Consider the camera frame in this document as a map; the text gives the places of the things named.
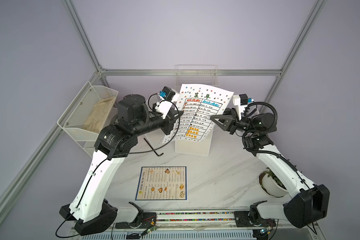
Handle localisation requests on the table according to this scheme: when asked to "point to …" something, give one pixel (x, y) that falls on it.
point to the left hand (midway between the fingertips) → (178, 115)
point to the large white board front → (194, 147)
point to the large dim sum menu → (162, 183)
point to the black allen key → (152, 148)
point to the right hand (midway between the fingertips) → (210, 118)
